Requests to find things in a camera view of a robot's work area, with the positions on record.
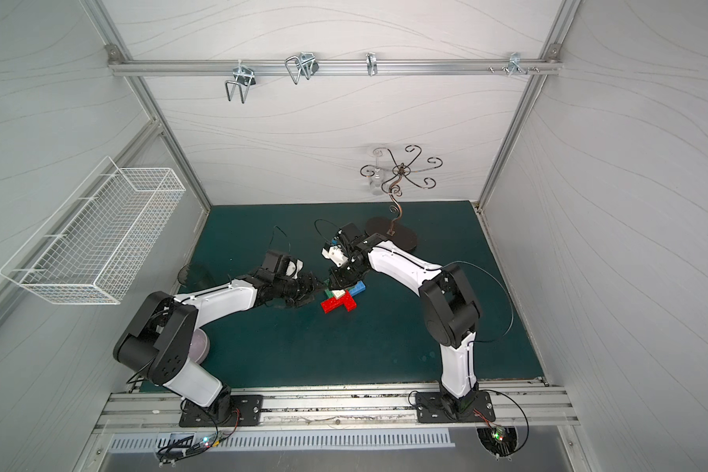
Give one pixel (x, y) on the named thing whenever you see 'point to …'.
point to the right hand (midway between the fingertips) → (332, 284)
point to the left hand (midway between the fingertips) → (323, 291)
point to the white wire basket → (93, 250)
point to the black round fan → (499, 441)
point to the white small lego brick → (338, 293)
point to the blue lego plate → (358, 288)
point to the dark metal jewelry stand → (383, 230)
